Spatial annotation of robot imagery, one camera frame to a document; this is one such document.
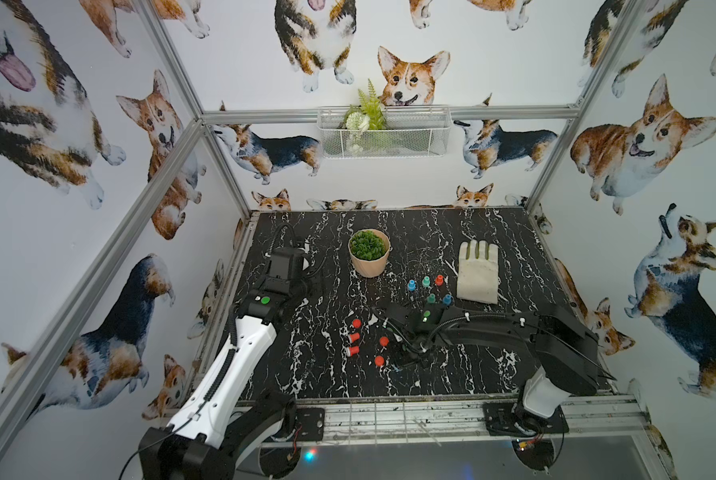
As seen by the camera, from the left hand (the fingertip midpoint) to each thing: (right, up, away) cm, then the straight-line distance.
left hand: (319, 268), depth 79 cm
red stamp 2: (+9, -21, +9) cm, 24 cm away
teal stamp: (+32, -11, +16) cm, 38 cm away
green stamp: (+31, -6, +19) cm, 37 cm away
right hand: (+20, -26, +1) cm, 33 cm away
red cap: (+16, -27, +5) cm, 32 cm away
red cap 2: (+17, -22, +7) cm, 29 cm away
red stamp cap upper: (+9, -18, +12) cm, 23 cm away
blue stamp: (+27, -8, +19) cm, 34 cm away
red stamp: (+36, -6, +20) cm, 41 cm away
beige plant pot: (+13, +4, +16) cm, 21 cm away
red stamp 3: (+9, -24, +7) cm, 27 cm away
